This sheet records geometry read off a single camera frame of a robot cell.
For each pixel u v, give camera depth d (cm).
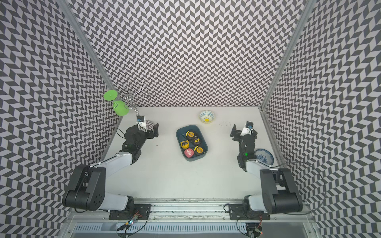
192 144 96
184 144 94
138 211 71
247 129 74
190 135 99
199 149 91
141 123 75
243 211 72
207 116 112
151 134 79
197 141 95
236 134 77
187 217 72
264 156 89
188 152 91
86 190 43
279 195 42
